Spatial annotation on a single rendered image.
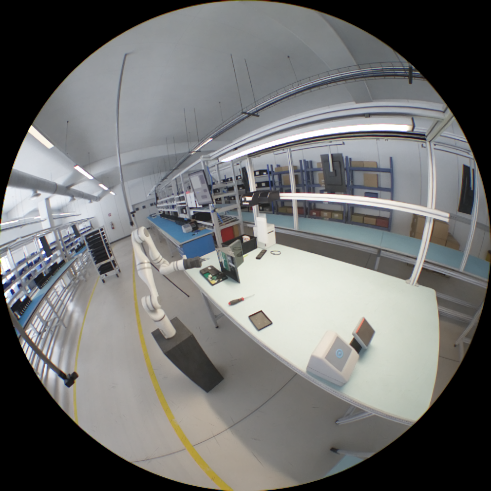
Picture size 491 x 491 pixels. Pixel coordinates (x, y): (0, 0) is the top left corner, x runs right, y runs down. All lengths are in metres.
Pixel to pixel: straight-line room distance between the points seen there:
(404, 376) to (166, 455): 1.81
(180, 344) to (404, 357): 1.20
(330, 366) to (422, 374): 0.50
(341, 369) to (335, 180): 2.22
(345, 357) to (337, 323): 0.27
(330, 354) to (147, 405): 1.85
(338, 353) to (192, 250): 2.49
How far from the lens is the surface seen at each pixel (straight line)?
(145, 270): 0.96
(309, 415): 1.67
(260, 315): 0.86
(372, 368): 0.77
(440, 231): 3.83
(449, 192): 4.88
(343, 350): 0.63
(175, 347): 1.08
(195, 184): 2.36
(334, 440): 1.72
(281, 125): 0.88
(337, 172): 2.39
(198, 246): 2.72
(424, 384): 0.89
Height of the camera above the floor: 1.64
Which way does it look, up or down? 22 degrees down
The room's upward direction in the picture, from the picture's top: 9 degrees counter-clockwise
